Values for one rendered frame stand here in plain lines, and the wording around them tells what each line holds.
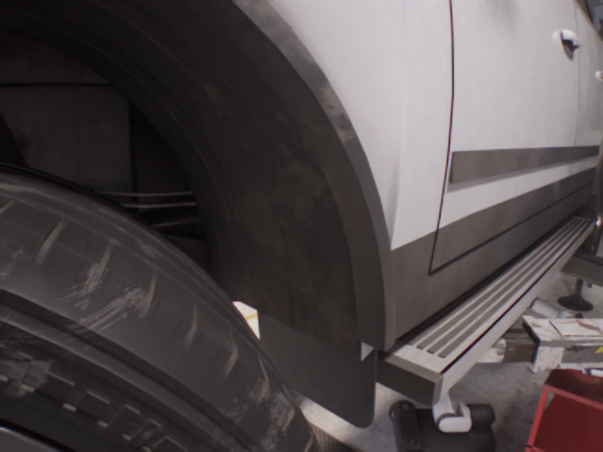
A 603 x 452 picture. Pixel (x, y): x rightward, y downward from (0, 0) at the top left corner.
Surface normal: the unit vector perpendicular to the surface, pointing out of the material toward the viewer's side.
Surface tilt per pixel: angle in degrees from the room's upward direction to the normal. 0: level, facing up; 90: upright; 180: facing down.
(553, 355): 90
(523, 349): 90
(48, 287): 64
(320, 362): 93
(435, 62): 88
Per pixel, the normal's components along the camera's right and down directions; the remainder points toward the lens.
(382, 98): 0.54, 0.32
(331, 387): -0.72, 0.22
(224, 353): 0.65, -0.21
